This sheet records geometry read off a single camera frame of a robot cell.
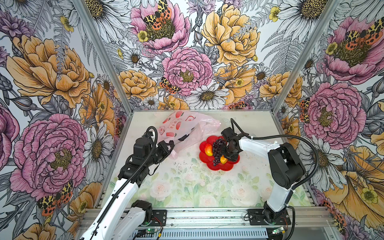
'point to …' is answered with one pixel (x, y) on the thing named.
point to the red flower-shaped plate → (208, 160)
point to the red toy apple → (208, 149)
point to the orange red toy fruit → (223, 159)
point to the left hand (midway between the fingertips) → (175, 149)
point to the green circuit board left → (146, 231)
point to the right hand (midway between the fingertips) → (223, 160)
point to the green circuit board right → (280, 230)
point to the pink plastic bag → (172, 125)
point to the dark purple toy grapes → (216, 150)
